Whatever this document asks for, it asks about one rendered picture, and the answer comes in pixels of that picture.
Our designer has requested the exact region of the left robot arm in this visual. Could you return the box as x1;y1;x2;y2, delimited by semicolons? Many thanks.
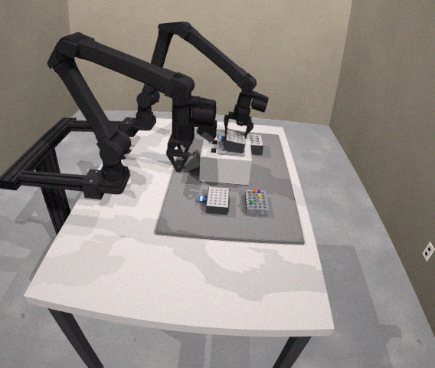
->
133;21;269;127

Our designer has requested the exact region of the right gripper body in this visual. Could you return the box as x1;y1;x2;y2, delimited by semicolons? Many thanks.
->
166;121;195;155

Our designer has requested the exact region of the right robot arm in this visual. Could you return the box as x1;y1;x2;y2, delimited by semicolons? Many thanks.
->
47;32;217;189

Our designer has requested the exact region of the grey flat rectangular mat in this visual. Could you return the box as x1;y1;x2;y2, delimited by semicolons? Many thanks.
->
155;132;305;245

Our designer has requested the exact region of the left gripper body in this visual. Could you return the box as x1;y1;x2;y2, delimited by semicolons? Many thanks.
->
224;112;253;127

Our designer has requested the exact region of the grey tube rack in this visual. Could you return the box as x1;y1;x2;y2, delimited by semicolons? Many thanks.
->
245;189;269;216

